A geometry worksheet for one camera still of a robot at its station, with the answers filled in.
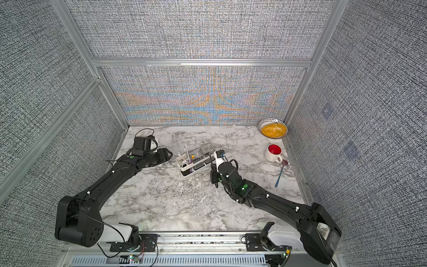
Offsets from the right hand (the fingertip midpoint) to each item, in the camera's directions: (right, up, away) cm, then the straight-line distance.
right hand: (211, 161), depth 79 cm
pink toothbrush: (-15, 0, +10) cm, 18 cm away
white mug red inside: (+36, +3, +18) cm, 40 cm away
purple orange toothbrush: (-12, -6, +14) cm, 19 cm away
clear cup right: (-3, +5, +20) cm, 21 cm away
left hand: (-21, +3, +7) cm, 22 cm away
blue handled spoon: (+44, -3, +21) cm, 49 cm away
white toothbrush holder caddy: (-15, -4, +8) cm, 18 cm away
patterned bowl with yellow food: (+41, +18, +30) cm, 54 cm away
